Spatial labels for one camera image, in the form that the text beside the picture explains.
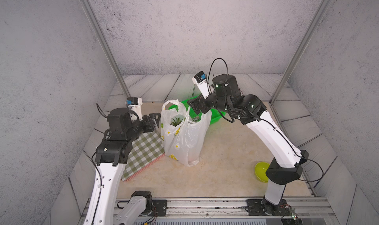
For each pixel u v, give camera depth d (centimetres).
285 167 44
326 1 71
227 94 45
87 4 73
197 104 55
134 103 54
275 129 43
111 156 41
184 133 78
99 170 39
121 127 44
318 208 74
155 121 57
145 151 93
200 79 51
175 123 89
